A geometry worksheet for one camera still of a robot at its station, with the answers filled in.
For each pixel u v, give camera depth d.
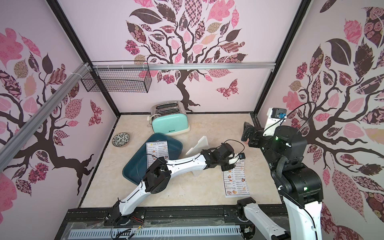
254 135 0.45
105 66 0.90
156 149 0.97
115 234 0.70
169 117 0.96
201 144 0.81
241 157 0.73
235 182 0.85
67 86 0.73
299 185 0.31
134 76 0.95
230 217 0.73
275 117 0.41
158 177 0.56
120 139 1.03
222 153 0.68
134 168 0.90
